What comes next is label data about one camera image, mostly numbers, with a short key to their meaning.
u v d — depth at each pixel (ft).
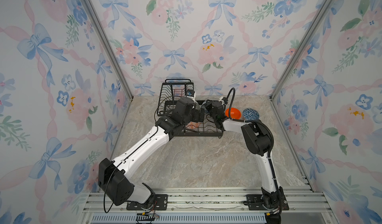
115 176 1.29
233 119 2.44
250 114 3.50
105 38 2.81
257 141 1.98
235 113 3.48
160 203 2.41
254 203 2.39
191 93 2.10
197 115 2.17
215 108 2.71
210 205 2.42
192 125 3.30
